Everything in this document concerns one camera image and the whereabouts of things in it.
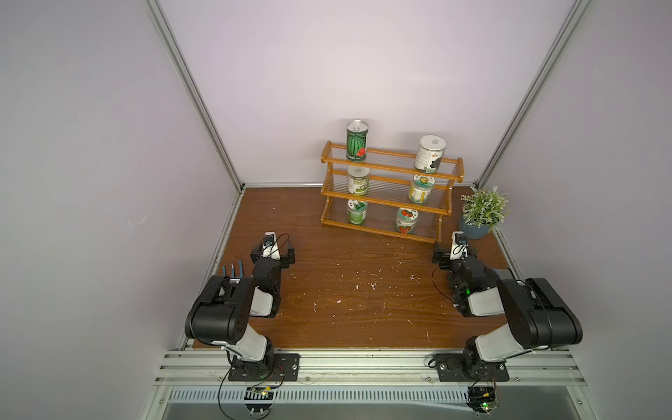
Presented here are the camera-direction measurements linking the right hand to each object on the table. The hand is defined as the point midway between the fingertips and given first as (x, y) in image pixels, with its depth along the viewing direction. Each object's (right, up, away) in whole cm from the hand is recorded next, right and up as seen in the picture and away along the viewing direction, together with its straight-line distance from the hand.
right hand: (454, 238), depth 89 cm
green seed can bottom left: (-34, +9, +11) cm, 37 cm away
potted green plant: (+10, +9, 0) cm, 14 cm away
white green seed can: (-34, +21, +3) cm, 40 cm away
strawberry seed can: (-15, +6, +8) cm, 18 cm away
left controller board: (-63, -43, -17) cm, 78 cm away
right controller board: (-1, -41, -20) cm, 46 cm away
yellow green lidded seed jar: (-11, +17, +1) cm, 21 cm away
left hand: (-62, 0, +1) cm, 62 cm away
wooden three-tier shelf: (-23, +17, +11) cm, 31 cm away
